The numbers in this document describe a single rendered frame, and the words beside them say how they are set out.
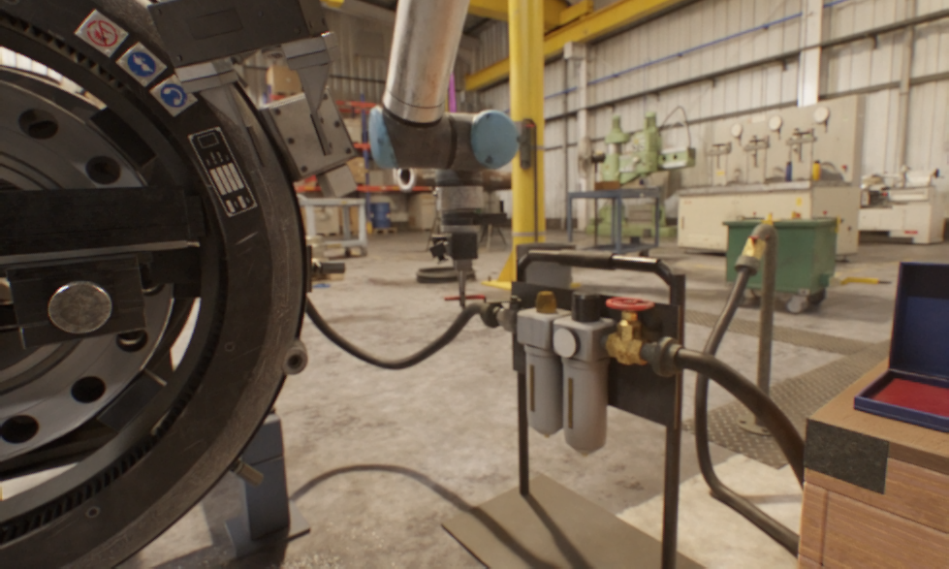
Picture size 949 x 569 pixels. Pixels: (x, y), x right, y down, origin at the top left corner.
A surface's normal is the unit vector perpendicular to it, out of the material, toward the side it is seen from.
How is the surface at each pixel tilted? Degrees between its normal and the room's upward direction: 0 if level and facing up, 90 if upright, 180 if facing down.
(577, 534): 0
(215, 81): 114
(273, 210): 88
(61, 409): 90
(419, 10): 122
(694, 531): 0
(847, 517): 90
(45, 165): 90
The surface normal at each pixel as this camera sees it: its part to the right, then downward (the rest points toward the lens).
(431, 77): 0.33, 0.76
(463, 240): 0.15, 0.12
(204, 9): -0.08, 0.52
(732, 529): -0.03, -0.99
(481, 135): 0.49, 0.10
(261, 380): 0.72, 0.15
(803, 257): -0.76, 0.11
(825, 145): -0.94, 0.07
